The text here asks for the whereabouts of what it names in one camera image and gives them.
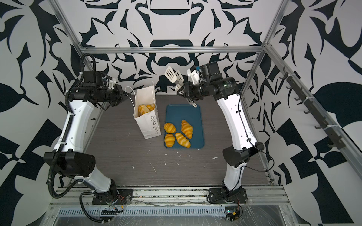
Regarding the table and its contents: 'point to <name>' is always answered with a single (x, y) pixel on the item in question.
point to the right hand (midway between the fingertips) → (179, 92)
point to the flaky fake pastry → (143, 109)
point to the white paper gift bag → (148, 122)
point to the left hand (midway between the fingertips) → (131, 92)
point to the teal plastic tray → (175, 113)
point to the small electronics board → (232, 213)
